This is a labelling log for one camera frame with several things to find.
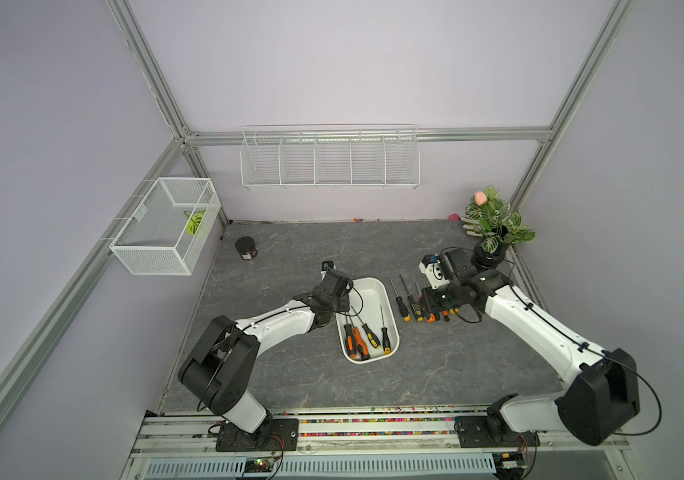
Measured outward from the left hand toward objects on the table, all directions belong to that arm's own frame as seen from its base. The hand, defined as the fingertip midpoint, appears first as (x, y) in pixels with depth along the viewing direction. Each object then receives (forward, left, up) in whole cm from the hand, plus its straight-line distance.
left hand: (340, 296), depth 91 cm
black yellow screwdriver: (-3, -19, -5) cm, 20 cm away
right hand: (-6, -23, +7) cm, 25 cm away
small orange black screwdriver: (-6, -33, -6) cm, 34 cm away
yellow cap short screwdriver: (-4, -35, -6) cm, 36 cm away
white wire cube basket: (+13, +46, +19) cm, 52 cm away
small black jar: (+29, +35, -7) cm, 46 cm away
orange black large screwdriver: (-12, -2, -4) cm, 13 cm away
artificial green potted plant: (+7, -44, +21) cm, 50 cm away
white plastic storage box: (+1, -8, -3) cm, 9 cm away
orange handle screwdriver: (-13, -5, -5) cm, 15 cm away
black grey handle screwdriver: (-6, -30, -6) cm, 32 cm away
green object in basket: (+14, +38, +23) cm, 47 cm away
